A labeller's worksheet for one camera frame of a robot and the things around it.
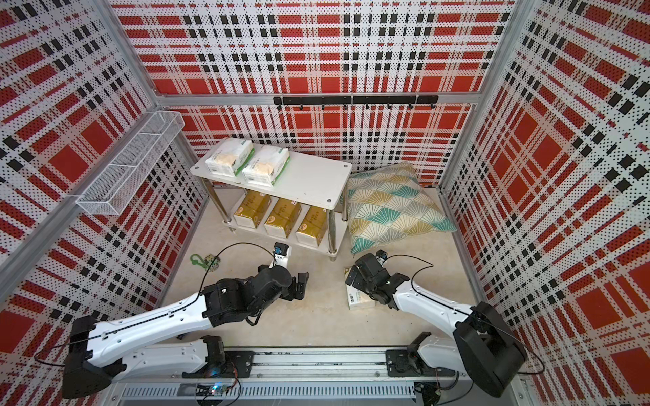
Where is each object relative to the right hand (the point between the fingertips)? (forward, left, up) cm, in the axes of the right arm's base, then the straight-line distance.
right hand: (361, 280), depth 87 cm
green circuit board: (-31, +42, -2) cm, 52 cm away
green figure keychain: (+8, +58, -2) cm, 59 cm away
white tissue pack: (-7, +1, +1) cm, 7 cm away
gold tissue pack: (+25, +41, +9) cm, 49 cm away
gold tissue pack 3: (+16, +17, +9) cm, 25 cm away
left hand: (-4, +20, +14) cm, 24 cm away
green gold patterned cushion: (+25, -10, +12) cm, 29 cm away
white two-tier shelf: (+18, +14, +30) cm, 38 cm away
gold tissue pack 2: (+22, +28, +10) cm, 37 cm away
